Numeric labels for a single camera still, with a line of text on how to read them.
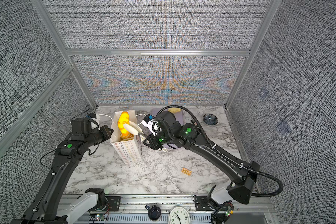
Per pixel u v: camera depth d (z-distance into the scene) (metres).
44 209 0.38
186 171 0.84
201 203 0.73
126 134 0.67
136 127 0.67
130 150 0.75
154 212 0.71
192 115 0.51
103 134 0.64
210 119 1.06
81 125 0.52
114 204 0.73
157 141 0.57
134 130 0.65
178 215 0.67
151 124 0.58
